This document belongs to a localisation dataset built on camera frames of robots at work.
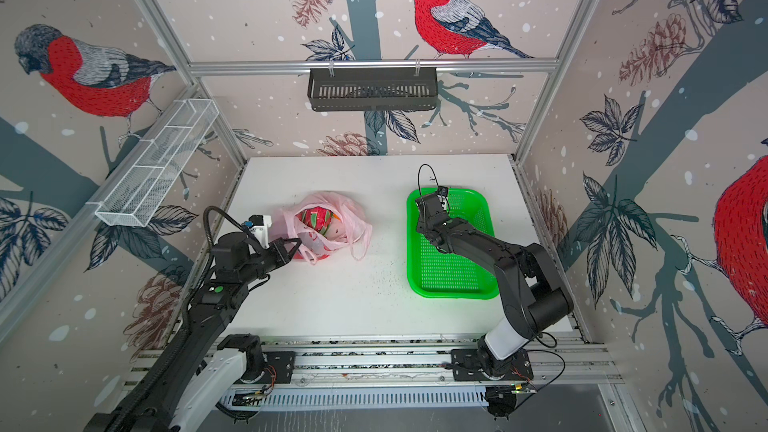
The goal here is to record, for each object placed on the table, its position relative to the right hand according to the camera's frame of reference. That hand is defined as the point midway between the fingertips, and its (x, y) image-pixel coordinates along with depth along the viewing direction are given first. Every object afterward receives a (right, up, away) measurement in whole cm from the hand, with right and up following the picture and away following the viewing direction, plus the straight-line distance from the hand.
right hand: (428, 221), depth 94 cm
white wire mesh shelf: (-74, +17, -16) cm, 78 cm away
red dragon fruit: (-36, +1, +1) cm, 36 cm away
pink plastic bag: (-25, -1, -6) cm, 25 cm away
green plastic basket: (+1, -16, -4) cm, 17 cm away
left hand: (-37, -3, -16) cm, 40 cm away
